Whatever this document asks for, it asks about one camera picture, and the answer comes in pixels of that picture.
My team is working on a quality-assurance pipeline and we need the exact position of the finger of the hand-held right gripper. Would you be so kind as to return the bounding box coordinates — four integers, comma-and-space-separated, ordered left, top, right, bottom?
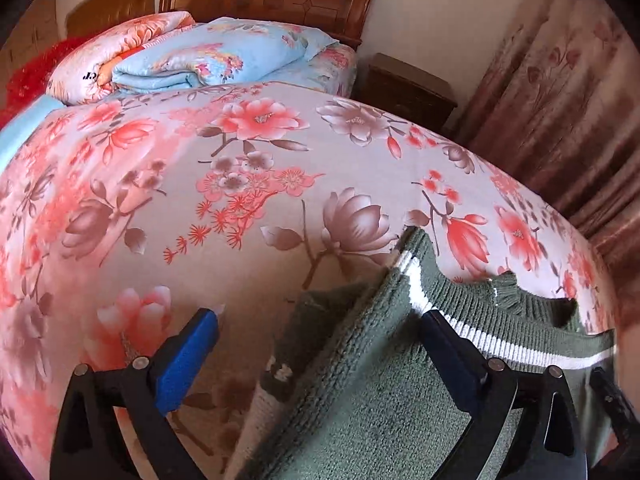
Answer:
590, 367, 640, 456

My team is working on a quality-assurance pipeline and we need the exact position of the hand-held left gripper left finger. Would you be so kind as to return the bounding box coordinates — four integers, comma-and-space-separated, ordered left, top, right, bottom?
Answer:
50, 309, 220, 480

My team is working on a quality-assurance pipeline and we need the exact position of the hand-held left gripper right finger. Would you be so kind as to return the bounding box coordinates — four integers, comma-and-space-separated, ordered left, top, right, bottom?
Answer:
421, 310, 588, 480

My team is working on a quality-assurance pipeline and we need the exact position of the green knitted sweater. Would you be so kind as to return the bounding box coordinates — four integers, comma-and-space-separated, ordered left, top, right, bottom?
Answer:
235, 227, 618, 480

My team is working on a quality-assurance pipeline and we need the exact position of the floral bed sheet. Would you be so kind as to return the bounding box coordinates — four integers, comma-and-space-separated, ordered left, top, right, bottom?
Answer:
0, 42, 621, 480

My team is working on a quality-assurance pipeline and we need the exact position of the dark wooden nightstand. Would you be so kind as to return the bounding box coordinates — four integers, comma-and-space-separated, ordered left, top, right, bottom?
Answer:
350, 52, 458, 133

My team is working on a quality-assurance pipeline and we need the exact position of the floral pink curtain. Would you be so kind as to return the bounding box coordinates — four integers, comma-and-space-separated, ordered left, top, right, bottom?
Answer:
450, 0, 640, 311

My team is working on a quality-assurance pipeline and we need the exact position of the light blue pillow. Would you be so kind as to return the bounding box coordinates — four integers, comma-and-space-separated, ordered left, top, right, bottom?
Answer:
0, 95, 63, 171

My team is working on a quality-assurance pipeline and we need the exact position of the blue floral folded quilt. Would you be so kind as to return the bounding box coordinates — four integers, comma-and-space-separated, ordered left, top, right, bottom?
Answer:
111, 16, 338, 95

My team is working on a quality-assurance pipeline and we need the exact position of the pink floral folded quilt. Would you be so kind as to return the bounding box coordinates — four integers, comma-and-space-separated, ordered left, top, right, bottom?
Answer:
46, 10, 197, 106

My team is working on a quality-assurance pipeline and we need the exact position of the red blanket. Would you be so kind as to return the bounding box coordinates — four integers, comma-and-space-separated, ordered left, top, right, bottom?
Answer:
0, 37, 68, 121

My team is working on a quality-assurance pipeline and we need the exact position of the small wooden headboard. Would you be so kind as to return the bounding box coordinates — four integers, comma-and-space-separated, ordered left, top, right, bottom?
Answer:
67, 0, 157, 38

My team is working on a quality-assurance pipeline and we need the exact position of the light wooden wardrobe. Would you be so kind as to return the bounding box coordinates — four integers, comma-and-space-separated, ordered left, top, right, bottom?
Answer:
0, 0, 66, 61

